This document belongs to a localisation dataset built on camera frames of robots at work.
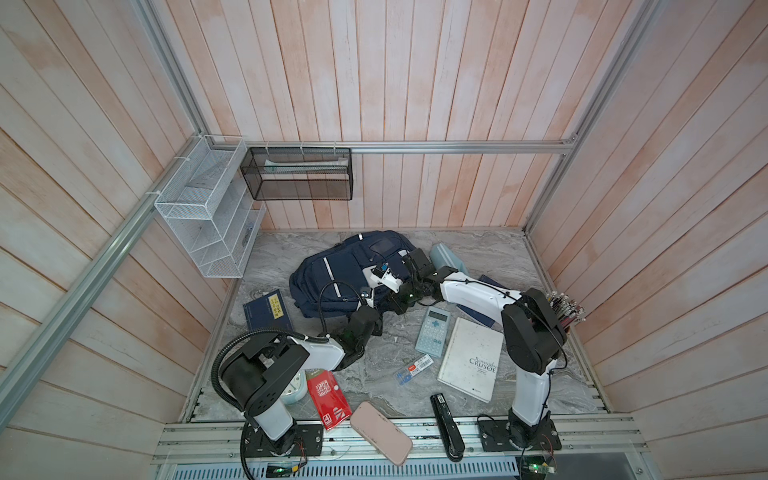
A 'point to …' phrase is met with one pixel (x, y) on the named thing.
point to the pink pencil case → (390, 440)
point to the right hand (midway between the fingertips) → (380, 303)
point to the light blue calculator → (433, 332)
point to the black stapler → (450, 432)
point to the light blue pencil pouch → (442, 256)
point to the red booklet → (330, 400)
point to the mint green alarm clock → (296, 391)
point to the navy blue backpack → (328, 284)
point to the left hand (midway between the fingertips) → (375, 312)
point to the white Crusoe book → (471, 359)
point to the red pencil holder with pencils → (567, 310)
